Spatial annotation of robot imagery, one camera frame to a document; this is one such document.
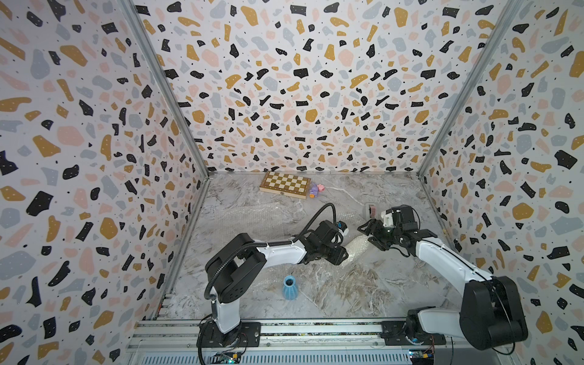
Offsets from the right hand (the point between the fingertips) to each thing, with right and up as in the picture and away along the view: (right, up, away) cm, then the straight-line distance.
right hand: (363, 232), depth 87 cm
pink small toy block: (-15, +18, +26) cm, 35 cm away
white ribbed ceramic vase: (-4, -7, 0) cm, 8 cm away
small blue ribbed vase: (-27, -17, -13) cm, 34 cm away
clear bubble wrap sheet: (+3, -18, 0) cm, 18 cm away
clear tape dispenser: (+7, +7, +13) cm, 17 cm away
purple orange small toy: (-19, +16, +24) cm, 34 cm away
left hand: (-6, -8, -1) cm, 10 cm away
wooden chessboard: (-32, +19, +26) cm, 45 cm away
